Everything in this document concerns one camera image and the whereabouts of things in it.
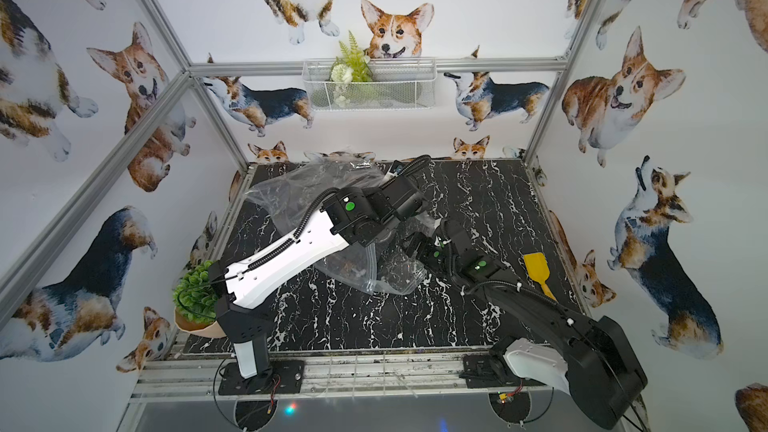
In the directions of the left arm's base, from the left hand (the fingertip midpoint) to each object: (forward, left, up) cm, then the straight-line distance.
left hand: (389, 202), depth 71 cm
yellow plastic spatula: (-4, -45, -31) cm, 55 cm away
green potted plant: (-17, +46, -14) cm, 51 cm away
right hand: (-4, -3, -15) cm, 16 cm away
